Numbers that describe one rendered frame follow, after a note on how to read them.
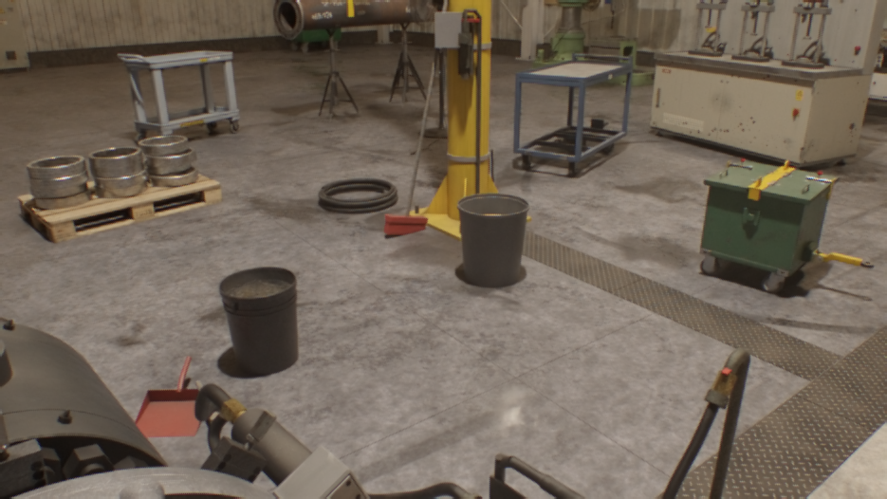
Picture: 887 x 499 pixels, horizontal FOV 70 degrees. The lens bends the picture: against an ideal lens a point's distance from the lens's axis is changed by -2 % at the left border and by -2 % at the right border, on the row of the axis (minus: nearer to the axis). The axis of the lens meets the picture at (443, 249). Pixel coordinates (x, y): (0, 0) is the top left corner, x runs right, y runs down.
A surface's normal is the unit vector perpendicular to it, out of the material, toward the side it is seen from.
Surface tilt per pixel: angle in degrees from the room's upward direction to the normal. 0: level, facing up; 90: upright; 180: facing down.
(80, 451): 14
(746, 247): 90
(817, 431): 0
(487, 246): 95
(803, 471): 0
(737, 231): 90
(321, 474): 23
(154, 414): 0
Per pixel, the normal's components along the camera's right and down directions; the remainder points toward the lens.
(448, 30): -0.14, 0.37
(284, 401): 0.00, -0.93
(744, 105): -0.89, 0.18
